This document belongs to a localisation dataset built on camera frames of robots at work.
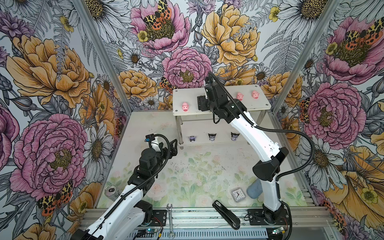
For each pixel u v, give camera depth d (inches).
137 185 21.2
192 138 37.1
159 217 29.4
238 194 31.3
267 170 21.7
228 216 27.9
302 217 30.0
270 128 44.4
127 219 22.4
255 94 30.8
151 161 22.8
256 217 28.8
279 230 28.2
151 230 28.0
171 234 27.5
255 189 31.0
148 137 26.6
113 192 27.4
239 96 30.7
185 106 28.7
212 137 36.9
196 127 44.9
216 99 21.7
